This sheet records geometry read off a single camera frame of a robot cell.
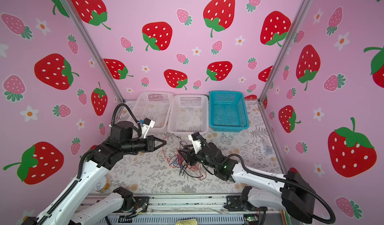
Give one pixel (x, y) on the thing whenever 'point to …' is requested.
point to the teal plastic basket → (227, 111)
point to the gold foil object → (192, 221)
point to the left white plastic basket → (155, 105)
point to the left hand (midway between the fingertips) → (166, 142)
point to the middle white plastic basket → (188, 114)
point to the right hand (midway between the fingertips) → (180, 149)
